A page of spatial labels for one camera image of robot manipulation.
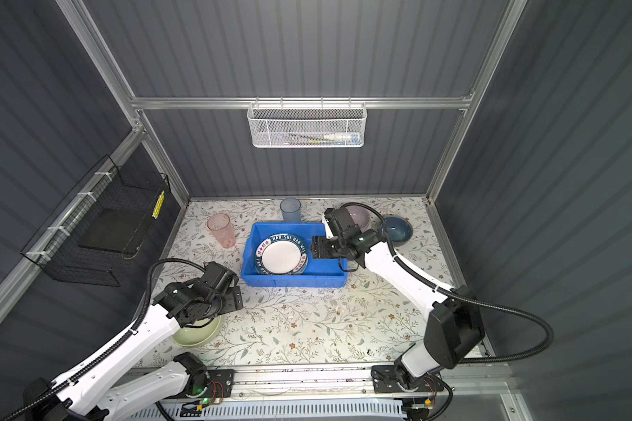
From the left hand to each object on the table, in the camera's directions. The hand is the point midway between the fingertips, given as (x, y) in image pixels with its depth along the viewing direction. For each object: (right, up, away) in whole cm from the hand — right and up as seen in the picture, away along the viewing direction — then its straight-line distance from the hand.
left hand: (230, 301), depth 78 cm
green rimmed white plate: (+12, +12, +19) cm, 25 cm away
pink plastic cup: (-8, +21, +15) cm, 28 cm away
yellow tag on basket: (-25, +30, +5) cm, 39 cm away
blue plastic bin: (+26, +5, +18) cm, 33 cm away
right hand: (+27, +15, +4) cm, 31 cm away
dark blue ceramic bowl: (+59, +21, +27) cm, 68 cm away
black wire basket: (-36, +18, -16) cm, 43 cm away
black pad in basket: (-32, +22, -3) cm, 39 cm away
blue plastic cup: (+15, +29, +28) cm, 43 cm away
